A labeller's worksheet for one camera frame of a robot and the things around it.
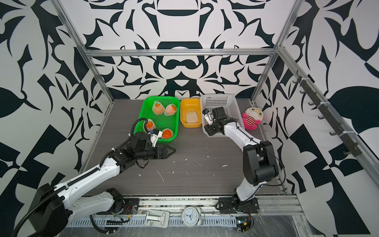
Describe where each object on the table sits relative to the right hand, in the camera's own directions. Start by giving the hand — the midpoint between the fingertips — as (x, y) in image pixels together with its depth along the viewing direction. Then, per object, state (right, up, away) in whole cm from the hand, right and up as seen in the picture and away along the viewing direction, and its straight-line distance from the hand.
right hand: (210, 123), depth 94 cm
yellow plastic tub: (-13, +13, +21) cm, 28 cm away
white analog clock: (-12, -41, -25) cm, 50 cm away
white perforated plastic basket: (+16, +16, +18) cm, 29 cm away
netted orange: (-39, -1, +4) cm, 39 cm away
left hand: (-23, -12, -16) cm, 31 cm away
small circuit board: (+12, -46, -23) cm, 53 cm away
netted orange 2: (-27, -6, -3) cm, 28 cm away
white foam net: (-12, +4, +8) cm, 15 cm away
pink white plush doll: (+29, +4, +8) cm, 30 cm away
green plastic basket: (-32, 0, +12) cm, 35 cm away
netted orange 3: (-35, +10, +11) cm, 38 cm away
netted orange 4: (-27, +9, +11) cm, 30 cm away
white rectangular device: (-28, -43, -24) cm, 57 cm away
